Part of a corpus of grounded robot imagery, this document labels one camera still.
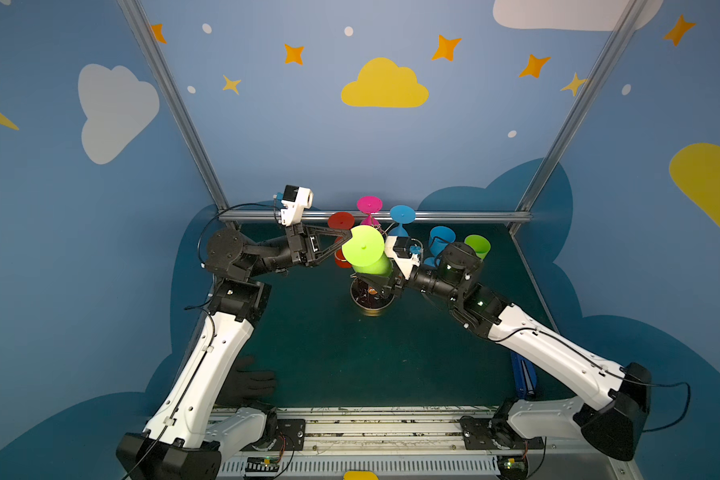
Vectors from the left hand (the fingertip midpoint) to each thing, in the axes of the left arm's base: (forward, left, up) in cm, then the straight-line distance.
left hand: (348, 235), depth 50 cm
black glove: (-12, +29, -48) cm, 57 cm away
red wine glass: (+25, +3, -21) cm, 32 cm away
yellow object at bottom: (-31, -3, -50) cm, 59 cm away
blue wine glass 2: (+33, -28, -35) cm, 56 cm away
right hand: (+5, -4, -11) cm, 13 cm away
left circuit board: (-28, +22, -53) cm, 64 cm away
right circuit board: (-28, -41, -53) cm, 73 cm away
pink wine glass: (+33, -5, -21) cm, 39 cm away
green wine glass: (+31, -41, -36) cm, 63 cm away
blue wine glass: (+28, -13, -20) cm, 37 cm away
